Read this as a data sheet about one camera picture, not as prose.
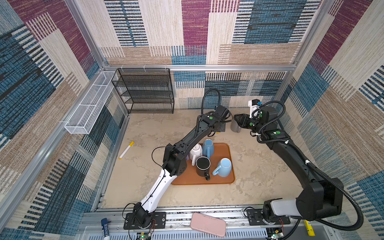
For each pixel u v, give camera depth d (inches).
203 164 32.0
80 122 27.4
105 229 27.6
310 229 27.3
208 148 35.1
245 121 27.7
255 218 29.0
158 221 28.8
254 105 27.6
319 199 16.0
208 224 27.8
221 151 37.6
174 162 23.3
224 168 32.0
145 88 42.6
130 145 39.8
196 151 34.0
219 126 34.1
